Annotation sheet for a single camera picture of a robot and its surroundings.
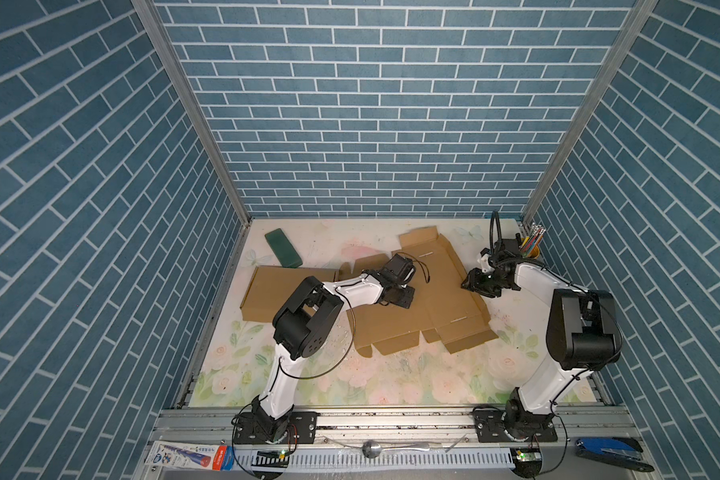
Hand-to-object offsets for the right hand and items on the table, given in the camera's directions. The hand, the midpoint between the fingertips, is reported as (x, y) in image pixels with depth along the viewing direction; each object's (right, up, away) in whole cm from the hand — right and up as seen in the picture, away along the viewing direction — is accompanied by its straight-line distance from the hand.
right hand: (466, 283), depth 96 cm
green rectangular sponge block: (-64, +11, +13) cm, 66 cm away
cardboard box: (-7, -7, +2) cm, 11 cm away
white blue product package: (-73, -37, -27) cm, 86 cm away
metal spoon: (-30, -36, -27) cm, 54 cm away
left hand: (-19, -5, +1) cm, 20 cm away
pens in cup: (+21, +13, +1) cm, 25 cm away
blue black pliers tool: (+24, -32, -32) cm, 51 cm away
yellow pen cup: (+24, +10, +3) cm, 26 cm away
